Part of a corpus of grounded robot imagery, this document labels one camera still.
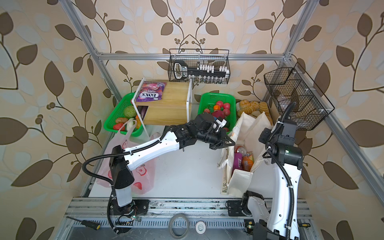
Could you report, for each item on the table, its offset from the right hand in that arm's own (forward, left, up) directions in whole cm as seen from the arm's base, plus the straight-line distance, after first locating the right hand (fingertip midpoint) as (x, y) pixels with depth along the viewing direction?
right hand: (270, 135), depth 68 cm
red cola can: (+2, +10, -17) cm, 20 cm away
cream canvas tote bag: (-18, +16, -10) cm, 26 cm away
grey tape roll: (-31, +44, -29) cm, 61 cm away
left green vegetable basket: (+37, +90, -22) cm, 100 cm away
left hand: (-6, +17, +3) cm, 18 cm away
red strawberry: (+25, +87, -22) cm, 93 cm away
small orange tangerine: (+41, +18, -23) cm, 50 cm away
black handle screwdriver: (-30, +81, -26) cm, 91 cm away
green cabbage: (+36, +81, -20) cm, 91 cm away
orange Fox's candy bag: (-5, +7, -17) cm, 19 cm away
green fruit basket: (+50, +23, -24) cm, 60 cm away
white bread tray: (+43, +1, -26) cm, 51 cm away
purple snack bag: (-6, +14, -14) cm, 20 cm away
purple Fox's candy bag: (+26, +58, +7) cm, 64 cm away
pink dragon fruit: (+35, +17, -23) cm, 45 cm away
